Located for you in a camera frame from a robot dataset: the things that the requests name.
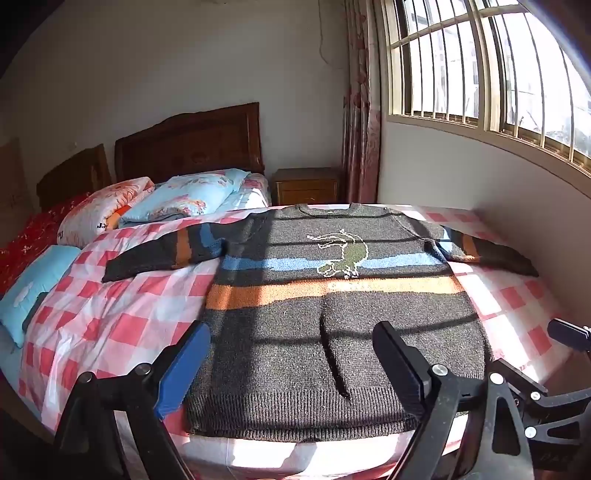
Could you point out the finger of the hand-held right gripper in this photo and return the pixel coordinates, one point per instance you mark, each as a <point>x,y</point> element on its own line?
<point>558,408</point>
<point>570,333</point>

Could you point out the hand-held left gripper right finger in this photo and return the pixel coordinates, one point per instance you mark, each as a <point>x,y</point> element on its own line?
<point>401,374</point>

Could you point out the blue floral pillow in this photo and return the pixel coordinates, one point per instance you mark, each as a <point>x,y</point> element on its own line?
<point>184,194</point>

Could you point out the pink floral curtain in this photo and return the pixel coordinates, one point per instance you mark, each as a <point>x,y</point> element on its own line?
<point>360,115</point>

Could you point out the small wooden headboard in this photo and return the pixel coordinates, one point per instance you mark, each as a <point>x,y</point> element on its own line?
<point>74,177</point>

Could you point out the red patterned blanket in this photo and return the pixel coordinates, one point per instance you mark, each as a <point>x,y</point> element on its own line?
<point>27,240</point>

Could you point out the dark striped knit sweater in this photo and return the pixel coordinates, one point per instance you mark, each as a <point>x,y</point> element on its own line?
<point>323,350</point>

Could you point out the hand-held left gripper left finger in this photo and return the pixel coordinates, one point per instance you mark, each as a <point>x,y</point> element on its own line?
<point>182,369</point>

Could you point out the barred window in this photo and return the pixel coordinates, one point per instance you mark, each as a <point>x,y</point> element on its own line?
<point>461,69</point>

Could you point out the large wooden headboard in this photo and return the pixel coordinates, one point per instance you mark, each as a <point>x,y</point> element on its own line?
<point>194,143</point>

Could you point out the red white checkered blanket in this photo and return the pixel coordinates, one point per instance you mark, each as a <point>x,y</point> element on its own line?
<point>115,323</point>

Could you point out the wooden nightstand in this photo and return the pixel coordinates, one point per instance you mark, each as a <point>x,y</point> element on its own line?
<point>304,187</point>

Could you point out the light blue pillow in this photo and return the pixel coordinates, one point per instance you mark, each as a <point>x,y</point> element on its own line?
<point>41,272</point>

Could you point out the pink floral pillow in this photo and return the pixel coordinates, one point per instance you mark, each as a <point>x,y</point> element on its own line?
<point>101,207</point>

